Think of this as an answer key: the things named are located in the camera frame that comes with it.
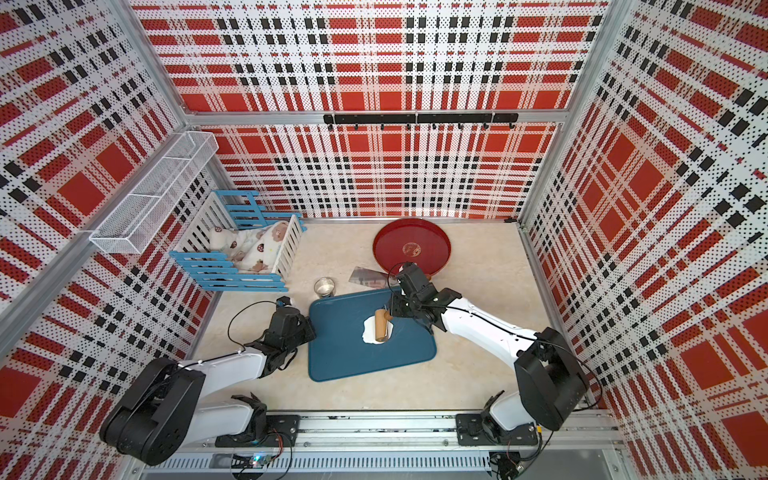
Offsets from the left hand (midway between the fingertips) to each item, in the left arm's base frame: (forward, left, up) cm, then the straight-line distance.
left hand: (317, 322), depth 93 cm
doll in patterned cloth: (+25, +26, +5) cm, 37 cm away
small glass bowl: (+13, 0, 0) cm, 13 cm away
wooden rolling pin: (0, -21, +3) cm, 21 cm away
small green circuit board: (-36, +7, +2) cm, 37 cm away
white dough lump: (-3, -17, +1) cm, 17 cm away
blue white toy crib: (+44, +39, +8) cm, 59 cm away
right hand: (0, -26, +11) cm, 28 cm away
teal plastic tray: (-8, -7, -1) cm, 11 cm away
